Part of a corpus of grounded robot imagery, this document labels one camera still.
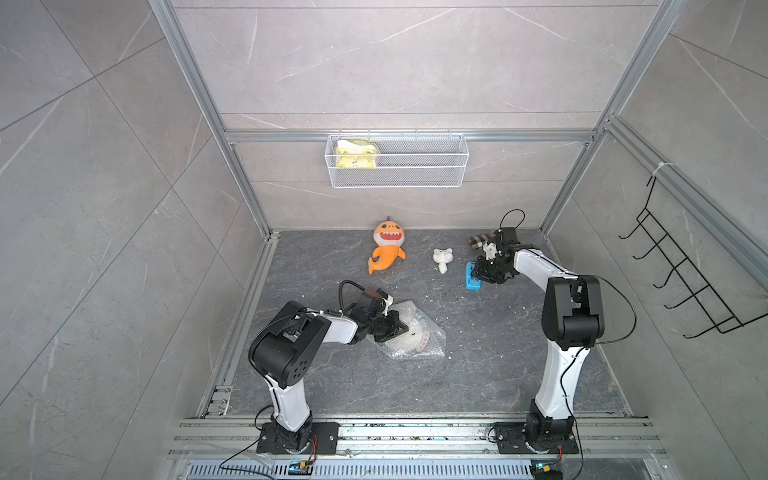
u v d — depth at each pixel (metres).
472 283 1.01
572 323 0.55
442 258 1.07
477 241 1.13
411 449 0.73
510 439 0.73
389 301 0.92
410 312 0.90
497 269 0.87
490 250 0.95
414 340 0.88
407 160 1.01
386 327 0.83
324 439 0.73
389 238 1.07
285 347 0.49
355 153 0.88
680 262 0.67
